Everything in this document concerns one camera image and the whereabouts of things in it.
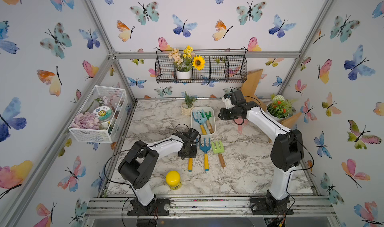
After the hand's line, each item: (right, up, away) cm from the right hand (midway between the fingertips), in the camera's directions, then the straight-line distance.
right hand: (222, 113), depth 91 cm
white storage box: (-11, -3, +14) cm, 18 cm away
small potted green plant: (-23, +5, +19) cm, 30 cm away
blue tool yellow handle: (-19, -29, -4) cm, 35 cm away
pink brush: (+7, -4, -13) cm, 15 cm away
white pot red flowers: (+30, +3, -8) cm, 32 cm away
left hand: (-17, -24, 0) cm, 30 cm away
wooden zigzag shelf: (+22, +19, +16) cm, 33 cm away
